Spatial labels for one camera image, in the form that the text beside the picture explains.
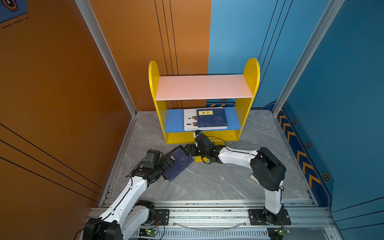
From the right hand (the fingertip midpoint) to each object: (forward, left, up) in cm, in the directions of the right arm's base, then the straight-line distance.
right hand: (187, 149), depth 90 cm
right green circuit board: (-40, -46, -8) cm, 61 cm away
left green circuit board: (-41, +18, -9) cm, 45 cm away
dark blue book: (+11, -9, +10) cm, 17 cm away
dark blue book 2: (+17, -15, +10) cm, 25 cm away
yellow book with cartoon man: (-9, -7, +5) cm, 13 cm away
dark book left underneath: (-5, +4, -6) cm, 9 cm away
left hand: (-9, +10, -1) cm, 13 cm away
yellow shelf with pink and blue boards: (+43, -20, -3) cm, 48 cm away
